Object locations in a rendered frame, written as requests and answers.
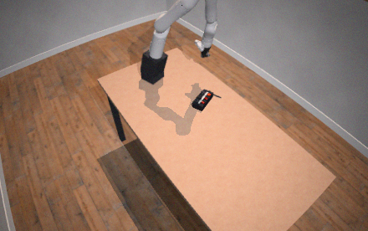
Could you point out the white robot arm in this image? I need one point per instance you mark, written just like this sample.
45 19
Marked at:
180 8

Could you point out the black power strip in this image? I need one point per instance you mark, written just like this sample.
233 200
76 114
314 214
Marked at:
202 100

